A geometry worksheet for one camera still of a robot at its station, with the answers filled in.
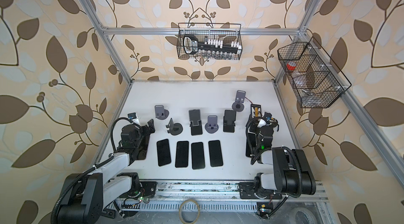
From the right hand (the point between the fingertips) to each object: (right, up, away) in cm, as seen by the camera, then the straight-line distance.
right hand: (259, 118), depth 88 cm
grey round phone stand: (-59, +2, +8) cm, 59 cm away
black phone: (-35, -21, -3) cm, 41 cm away
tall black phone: (-25, -19, -2) cm, 32 cm away
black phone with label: (-44, -19, -2) cm, 48 cm away
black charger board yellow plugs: (+2, +3, +14) cm, 14 cm away
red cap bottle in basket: (+17, +30, -2) cm, 35 cm away
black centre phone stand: (-36, -2, 0) cm, 36 cm away
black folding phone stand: (-17, -1, +5) cm, 17 cm away
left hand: (-65, -1, -1) cm, 65 cm away
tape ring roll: (-41, -39, -21) cm, 60 cm away
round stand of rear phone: (-8, +6, +17) cm, 20 cm away
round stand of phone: (-27, -5, +3) cm, 28 cm away
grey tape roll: (+13, -40, -20) cm, 46 cm away
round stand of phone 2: (-49, -7, +5) cm, 50 cm away
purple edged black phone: (-10, -9, -18) cm, 22 cm away
